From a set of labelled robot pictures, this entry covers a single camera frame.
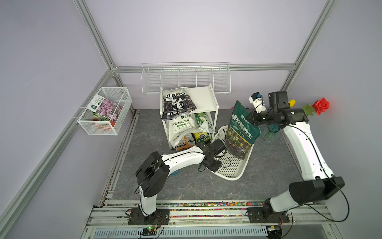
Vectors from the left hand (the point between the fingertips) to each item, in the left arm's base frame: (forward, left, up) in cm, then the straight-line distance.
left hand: (214, 167), depth 83 cm
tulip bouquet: (+17, -49, +26) cm, 58 cm away
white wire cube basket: (+19, +61, +22) cm, 67 cm away
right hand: (+16, -18, +24) cm, 34 cm away
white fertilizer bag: (+21, +18, +14) cm, 30 cm away
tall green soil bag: (+13, -16, +15) cm, 26 cm away
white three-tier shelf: (+27, +4, +27) cm, 38 cm away
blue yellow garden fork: (+2, +23, -8) cm, 24 cm away
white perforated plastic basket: (+2, -12, -6) cm, 13 cm away
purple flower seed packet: (+25, +55, +28) cm, 66 cm away
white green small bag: (+18, +4, +18) cm, 26 cm away
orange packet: (+19, +14, -1) cm, 24 cm away
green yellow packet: (+24, +5, -4) cm, 25 cm away
